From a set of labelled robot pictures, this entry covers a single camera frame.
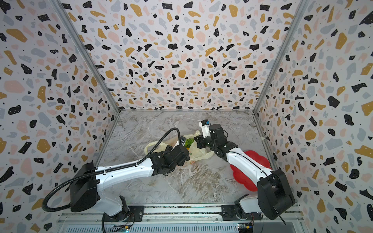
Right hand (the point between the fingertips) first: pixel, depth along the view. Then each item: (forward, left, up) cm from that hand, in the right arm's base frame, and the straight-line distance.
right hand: (194, 138), depth 82 cm
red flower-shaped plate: (-18, -31, -19) cm, 40 cm away
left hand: (-6, +8, -4) cm, 10 cm away
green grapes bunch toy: (-3, +3, 0) cm, 4 cm away
